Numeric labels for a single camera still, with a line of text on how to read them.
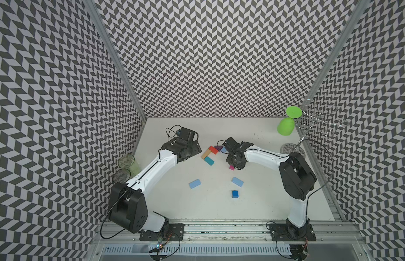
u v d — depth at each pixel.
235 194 0.83
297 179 0.50
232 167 0.89
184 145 0.63
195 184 0.89
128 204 0.41
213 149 1.02
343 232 0.76
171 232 0.71
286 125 0.83
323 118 0.96
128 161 0.88
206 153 0.99
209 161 0.99
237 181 0.91
